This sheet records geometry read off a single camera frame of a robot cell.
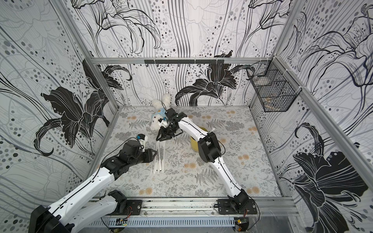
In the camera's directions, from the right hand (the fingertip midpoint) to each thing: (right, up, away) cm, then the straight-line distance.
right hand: (161, 138), depth 93 cm
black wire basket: (+72, +31, -5) cm, 78 cm away
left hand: (0, -8, -13) cm, 15 cm away
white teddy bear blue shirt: (-4, +18, +12) cm, 22 cm away
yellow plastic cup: (+21, -2, -12) cm, 25 cm away
